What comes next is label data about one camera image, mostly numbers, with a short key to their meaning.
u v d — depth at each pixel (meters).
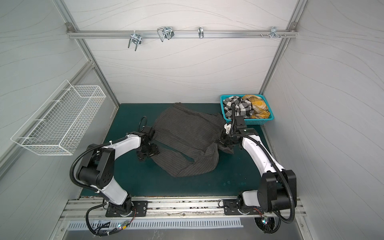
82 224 0.70
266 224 0.72
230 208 0.73
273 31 0.77
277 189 0.41
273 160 0.46
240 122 0.66
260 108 1.04
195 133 1.04
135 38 0.78
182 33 0.78
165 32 0.77
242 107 1.01
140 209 0.74
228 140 0.72
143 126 0.80
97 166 0.47
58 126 0.68
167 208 0.75
